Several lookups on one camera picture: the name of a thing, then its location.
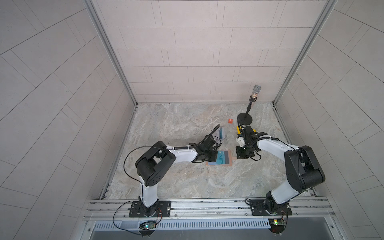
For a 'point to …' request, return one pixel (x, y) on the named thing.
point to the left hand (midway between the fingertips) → (220, 156)
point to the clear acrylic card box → (222, 133)
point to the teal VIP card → (220, 159)
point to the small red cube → (230, 121)
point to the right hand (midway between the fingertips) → (236, 156)
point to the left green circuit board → (148, 225)
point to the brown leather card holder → (228, 160)
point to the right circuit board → (277, 225)
